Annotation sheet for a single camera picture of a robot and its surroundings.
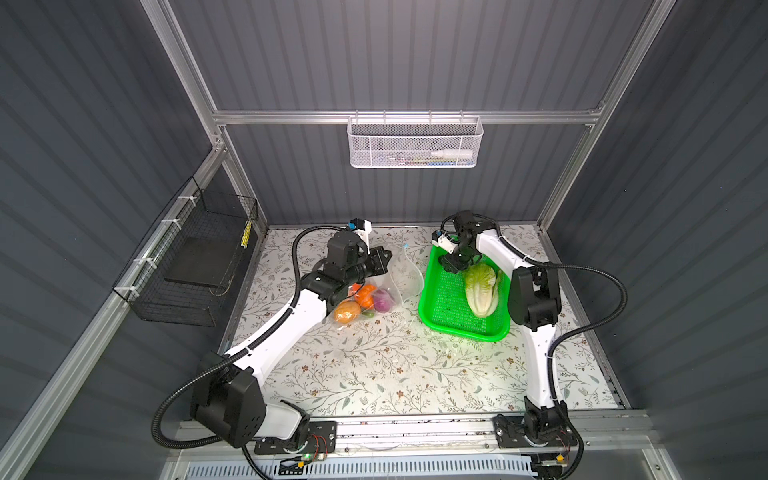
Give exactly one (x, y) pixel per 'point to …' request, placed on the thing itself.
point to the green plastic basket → (496, 325)
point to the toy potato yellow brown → (347, 312)
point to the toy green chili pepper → (369, 314)
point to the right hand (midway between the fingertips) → (456, 262)
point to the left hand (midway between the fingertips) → (394, 252)
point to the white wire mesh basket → (415, 142)
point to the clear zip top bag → (403, 281)
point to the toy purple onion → (383, 301)
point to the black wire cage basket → (194, 212)
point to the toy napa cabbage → (482, 289)
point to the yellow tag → (246, 234)
